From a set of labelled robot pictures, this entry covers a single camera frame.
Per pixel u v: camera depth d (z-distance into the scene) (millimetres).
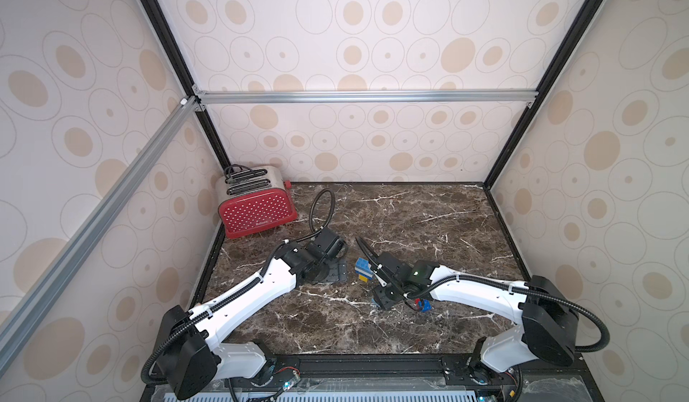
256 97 894
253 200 921
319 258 584
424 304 832
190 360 376
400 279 624
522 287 461
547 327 425
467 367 745
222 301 432
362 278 900
